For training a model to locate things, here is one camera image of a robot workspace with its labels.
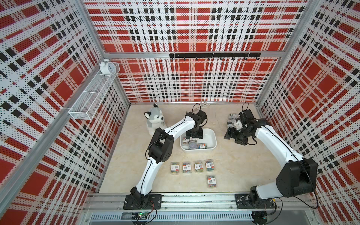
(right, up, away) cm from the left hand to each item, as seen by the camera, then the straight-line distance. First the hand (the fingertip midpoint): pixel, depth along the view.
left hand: (197, 137), depth 95 cm
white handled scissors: (+7, +25, +27) cm, 37 cm away
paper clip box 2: (+3, -6, -2) cm, 7 cm away
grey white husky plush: (-28, +12, -6) cm, 31 cm away
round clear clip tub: (-4, -5, -2) cm, 6 cm away
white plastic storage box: (+9, -1, +5) cm, 10 cm away
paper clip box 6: (+7, -16, -11) cm, 20 cm away
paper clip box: (-8, -3, +1) cm, 9 cm away
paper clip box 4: (-8, -17, -11) cm, 21 cm away
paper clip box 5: (0, -17, -11) cm, 20 cm away
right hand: (+20, +1, -12) cm, 23 cm away
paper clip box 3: (-15, -17, -11) cm, 25 cm away
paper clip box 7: (+7, -23, -16) cm, 29 cm away
